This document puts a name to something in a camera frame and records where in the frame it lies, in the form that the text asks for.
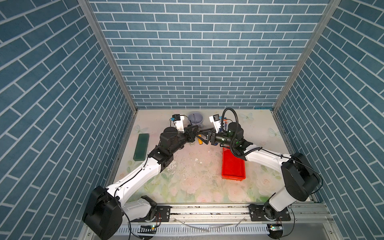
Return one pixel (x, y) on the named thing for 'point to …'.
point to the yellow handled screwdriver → (200, 141)
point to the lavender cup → (195, 118)
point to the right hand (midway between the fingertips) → (196, 133)
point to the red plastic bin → (233, 167)
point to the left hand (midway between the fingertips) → (199, 127)
